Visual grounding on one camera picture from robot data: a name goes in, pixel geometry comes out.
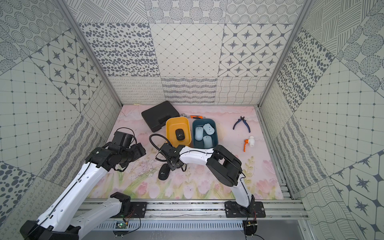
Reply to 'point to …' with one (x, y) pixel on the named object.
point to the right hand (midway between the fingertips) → (179, 162)
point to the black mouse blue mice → (180, 134)
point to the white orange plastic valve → (251, 141)
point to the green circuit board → (121, 225)
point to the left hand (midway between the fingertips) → (143, 153)
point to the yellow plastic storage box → (173, 124)
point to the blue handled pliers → (244, 120)
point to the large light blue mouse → (208, 129)
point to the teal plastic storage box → (197, 122)
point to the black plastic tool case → (155, 117)
